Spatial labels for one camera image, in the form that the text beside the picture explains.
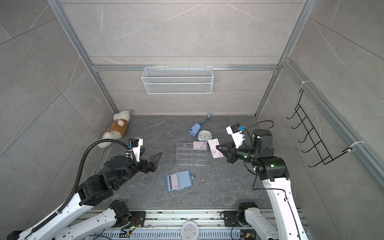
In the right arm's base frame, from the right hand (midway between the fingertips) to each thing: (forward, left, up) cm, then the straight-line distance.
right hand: (218, 146), depth 65 cm
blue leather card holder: (-4, +17, -31) cm, 35 cm away
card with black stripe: (-4, +24, -31) cm, 39 cm away
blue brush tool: (+30, +11, -26) cm, 41 cm away
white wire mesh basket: (+55, +21, -1) cm, 59 cm away
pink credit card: (+1, +2, +1) cm, 3 cm away
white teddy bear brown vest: (+28, +63, -21) cm, 72 cm away
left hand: (0, +29, -1) cm, 29 cm away
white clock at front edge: (-28, +14, -29) cm, 43 cm away
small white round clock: (+27, +3, -29) cm, 40 cm away
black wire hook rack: (+4, -43, 0) cm, 43 cm away
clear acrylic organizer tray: (+13, +17, -30) cm, 37 cm away
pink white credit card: (+15, +7, -23) cm, 28 cm away
